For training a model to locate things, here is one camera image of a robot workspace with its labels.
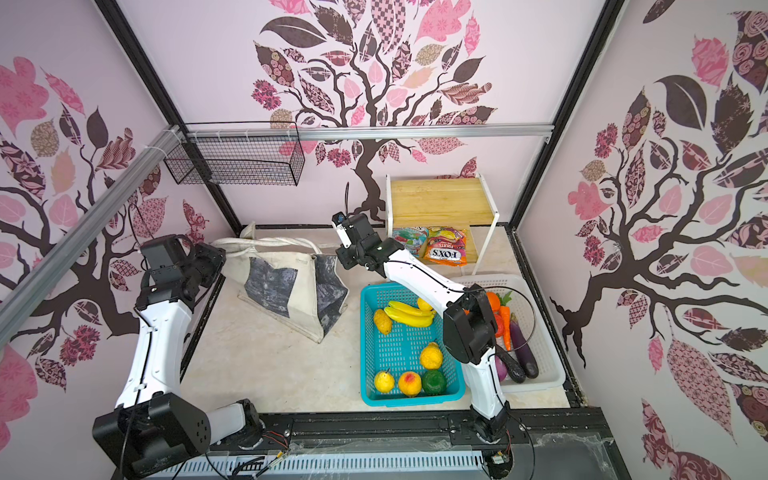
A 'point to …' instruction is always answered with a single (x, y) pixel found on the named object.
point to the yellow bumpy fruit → (431, 356)
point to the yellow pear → (384, 382)
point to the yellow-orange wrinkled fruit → (383, 322)
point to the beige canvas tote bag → (289, 280)
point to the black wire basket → (238, 153)
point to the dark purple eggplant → (512, 367)
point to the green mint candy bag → (412, 238)
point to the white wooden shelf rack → (442, 202)
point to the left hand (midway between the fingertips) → (226, 251)
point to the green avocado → (434, 382)
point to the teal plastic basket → (403, 360)
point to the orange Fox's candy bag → (447, 246)
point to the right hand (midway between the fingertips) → (347, 241)
